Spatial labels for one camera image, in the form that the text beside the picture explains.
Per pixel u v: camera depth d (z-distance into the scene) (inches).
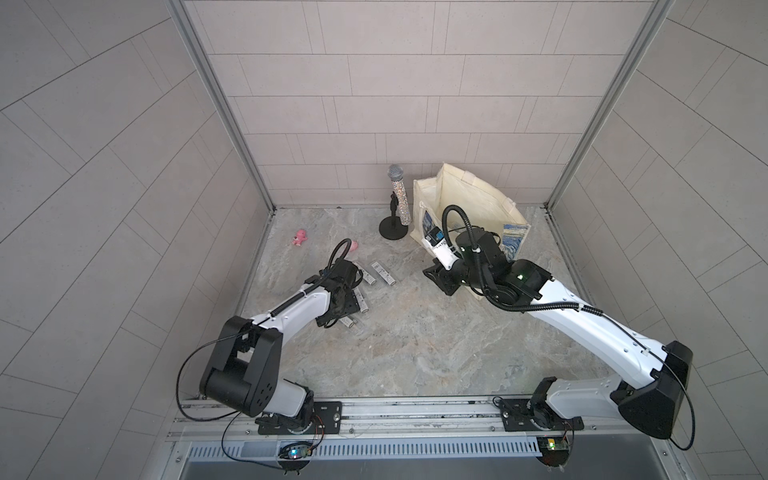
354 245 41.1
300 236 41.2
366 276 37.5
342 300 25.6
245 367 16.7
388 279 37.1
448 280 24.4
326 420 27.9
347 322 33.4
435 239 23.9
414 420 28.3
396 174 35.0
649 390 15.1
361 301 35.0
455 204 20.6
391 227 42.6
